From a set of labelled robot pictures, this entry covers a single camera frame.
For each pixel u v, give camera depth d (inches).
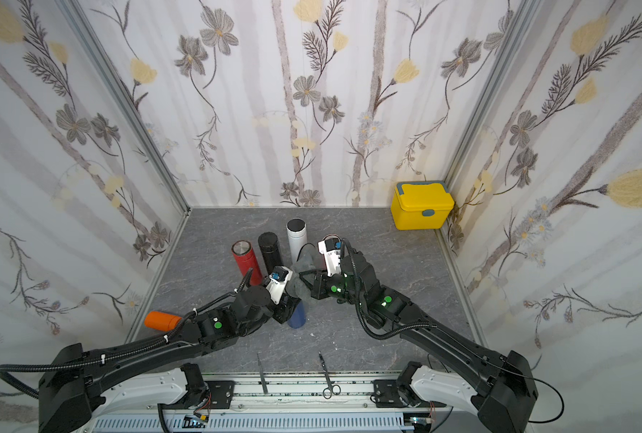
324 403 28.8
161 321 33.1
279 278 25.5
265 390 29.5
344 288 23.4
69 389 15.5
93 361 16.7
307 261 27.1
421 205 41.5
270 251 33.7
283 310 26.2
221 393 28.9
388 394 28.8
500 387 15.4
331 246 25.1
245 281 36.6
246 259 32.2
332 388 29.9
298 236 34.4
